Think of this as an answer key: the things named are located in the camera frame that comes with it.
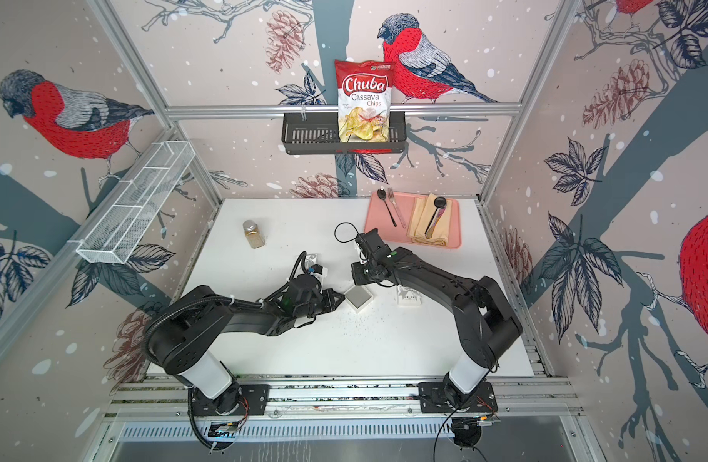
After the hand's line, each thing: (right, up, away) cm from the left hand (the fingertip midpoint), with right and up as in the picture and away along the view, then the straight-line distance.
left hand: (350, 294), depth 88 cm
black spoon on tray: (+12, +35, +34) cm, 50 cm away
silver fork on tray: (+17, +33, +34) cm, 50 cm away
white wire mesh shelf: (-59, +20, -16) cm, 65 cm away
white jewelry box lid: (+19, -2, +3) cm, 19 cm away
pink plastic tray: (+16, +26, +29) cm, 42 cm away
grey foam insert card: (+2, -1, +2) cm, 4 cm away
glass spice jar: (-35, +18, +13) cm, 42 cm away
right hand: (+2, +6, +1) cm, 7 cm away
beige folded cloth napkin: (+29, +27, +29) cm, 49 cm away
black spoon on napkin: (+36, +31, +30) cm, 56 cm away
